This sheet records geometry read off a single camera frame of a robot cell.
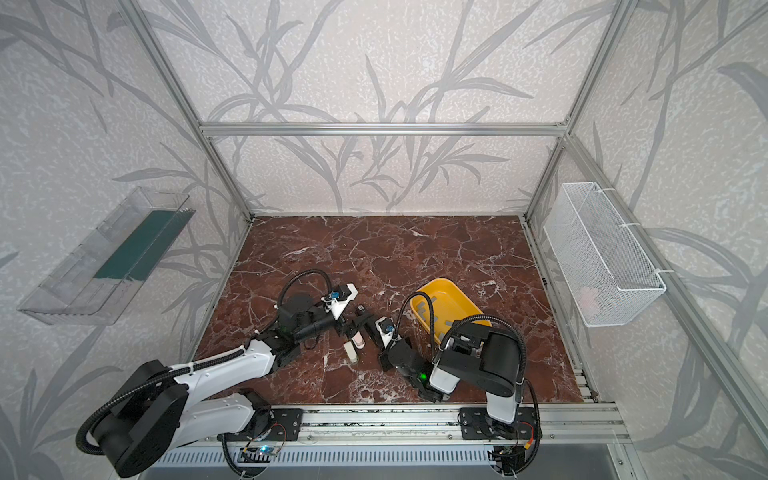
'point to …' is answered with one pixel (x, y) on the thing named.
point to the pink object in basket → (589, 299)
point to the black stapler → (369, 323)
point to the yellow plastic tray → (450, 306)
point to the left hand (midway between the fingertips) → (367, 294)
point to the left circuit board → (261, 454)
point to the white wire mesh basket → (608, 278)
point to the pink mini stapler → (358, 340)
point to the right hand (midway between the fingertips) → (378, 328)
